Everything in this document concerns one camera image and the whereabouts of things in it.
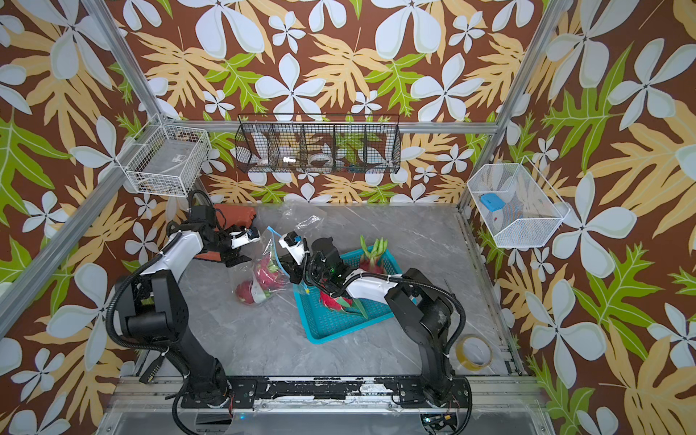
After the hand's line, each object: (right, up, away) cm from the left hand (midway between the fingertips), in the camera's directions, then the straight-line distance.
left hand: (243, 240), depth 94 cm
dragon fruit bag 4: (+45, -6, -6) cm, 46 cm away
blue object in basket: (+84, +13, -8) cm, 85 cm away
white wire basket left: (-21, +26, -9) cm, 35 cm away
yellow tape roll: (+76, -34, -12) cm, 84 cm away
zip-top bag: (+14, -1, -14) cm, 20 cm away
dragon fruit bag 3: (+38, -21, -8) cm, 44 cm away
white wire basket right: (+91, +10, -12) cm, 92 cm away
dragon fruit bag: (+13, -10, -14) cm, 22 cm away
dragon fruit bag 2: (+3, -17, -8) cm, 19 cm away
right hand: (+15, -6, -13) cm, 21 cm away
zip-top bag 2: (+21, +8, +11) cm, 25 cm away
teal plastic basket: (+29, -27, -6) cm, 40 cm away
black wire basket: (+26, +35, +3) cm, 44 cm away
